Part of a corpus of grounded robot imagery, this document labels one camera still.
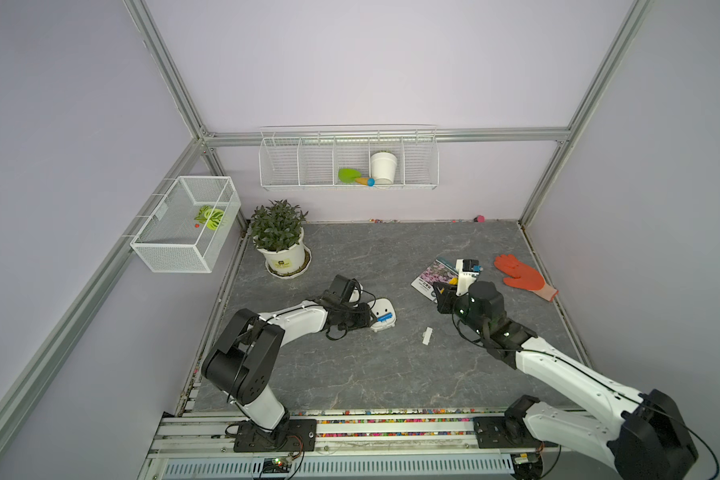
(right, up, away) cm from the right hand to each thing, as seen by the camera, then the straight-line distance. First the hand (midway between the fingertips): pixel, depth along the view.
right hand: (434, 282), depth 81 cm
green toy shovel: (-25, +33, +18) cm, 45 cm away
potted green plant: (-47, +15, +12) cm, 51 cm away
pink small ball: (+28, +22, +43) cm, 56 cm away
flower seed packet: (+7, +1, +24) cm, 25 cm away
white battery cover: (0, -18, +10) cm, 20 cm away
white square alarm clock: (-13, -11, +10) cm, 20 cm away
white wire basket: (-68, +15, +2) cm, 70 cm away
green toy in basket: (-61, +17, +1) cm, 63 cm away
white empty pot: (-13, +35, +11) cm, 39 cm away
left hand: (-17, -13, +9) cm, 23 cm away
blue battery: (-12, -12, +10) cm, 20 cm away
